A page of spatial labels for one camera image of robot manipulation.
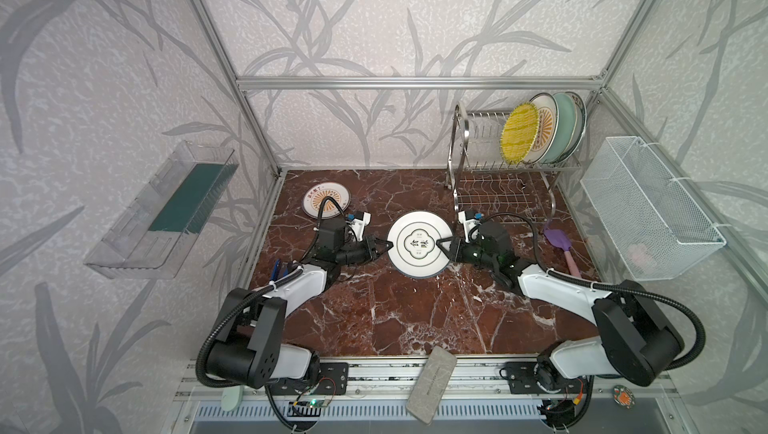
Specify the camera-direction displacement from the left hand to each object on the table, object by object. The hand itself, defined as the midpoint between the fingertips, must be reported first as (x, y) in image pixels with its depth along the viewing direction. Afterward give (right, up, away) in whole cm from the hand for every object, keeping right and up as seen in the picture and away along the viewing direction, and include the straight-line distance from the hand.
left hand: (396, 238), depth 83 cm
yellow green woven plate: (+35, +30, +1) cm, 46 cm away
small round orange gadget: (+55, -36, -12) cm, 67 cm away
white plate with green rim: (+6, -4, +1) cm, 7 cm away
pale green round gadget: (-39, -36, -13) cm, 54 cm away
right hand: (+12, +1, +2) cm, 12 cm away
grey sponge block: (+9, -33, -12) cm, 36 cm away
